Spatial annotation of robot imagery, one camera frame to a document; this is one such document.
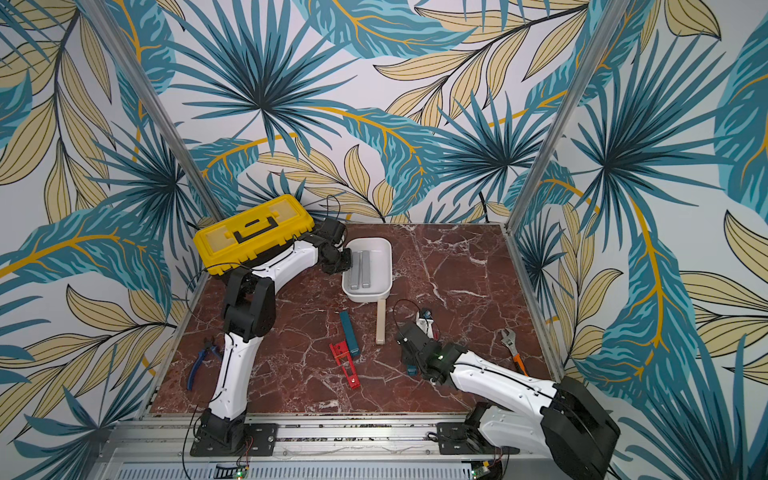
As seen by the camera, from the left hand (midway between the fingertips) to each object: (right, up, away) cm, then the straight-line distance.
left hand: (350, 267), depth 102 cm
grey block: (+1, -2, +1) cm, 3 cm away
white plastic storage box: (+10, -1, +3) cm, 11 cm away
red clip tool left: (-1, -24, -15) cm, 29 cm away
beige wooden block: (+11, -16, -11) cm, 22 cm away
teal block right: (+19, -28, -18) cm, 39 cm away
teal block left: (+3, -23, -15) cm, 28 cm away
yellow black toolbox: (-30, +10, -9) cm, 33 cm away
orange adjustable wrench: (+50, -22, -11) cm, 55 cm away
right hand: (+19, -22, -16) cm, 33 cm away
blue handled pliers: (-40, -22, -14) cm, 48 cm away
